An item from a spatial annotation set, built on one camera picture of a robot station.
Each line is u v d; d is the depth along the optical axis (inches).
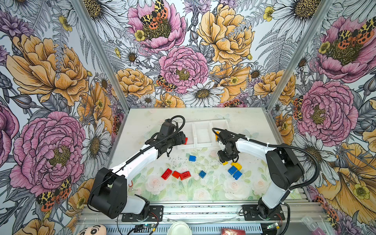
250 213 29.1
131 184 32.9
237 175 33.5
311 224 27.6
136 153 20.5
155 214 28.8
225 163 35.9
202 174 33.8
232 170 34.6
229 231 26.1
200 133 41.7
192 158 37.3
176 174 34.1
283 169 18.8
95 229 25.1
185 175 33.9
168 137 23.5
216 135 33.7
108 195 16.4
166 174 34.2
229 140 27.8
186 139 40.2
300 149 18.2
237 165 35.3
